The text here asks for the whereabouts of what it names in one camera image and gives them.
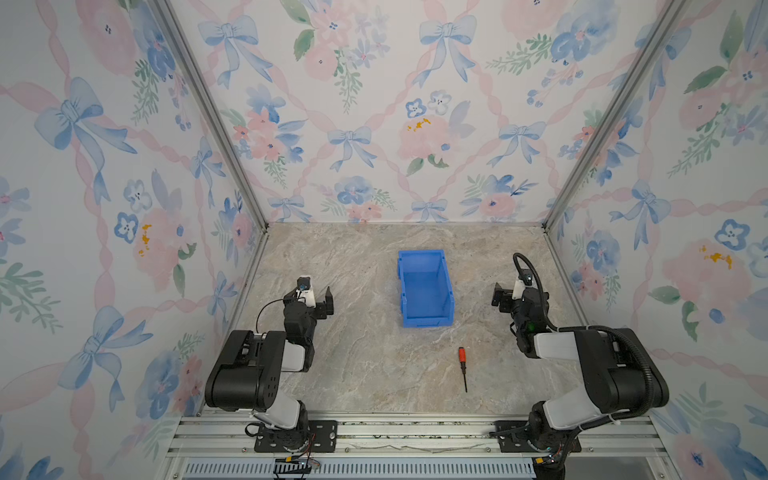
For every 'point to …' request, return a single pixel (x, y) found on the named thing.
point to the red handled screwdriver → (463, 359)
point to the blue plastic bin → (426, 291)
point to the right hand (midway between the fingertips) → (513, 283)
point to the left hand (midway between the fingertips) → (313, 286)
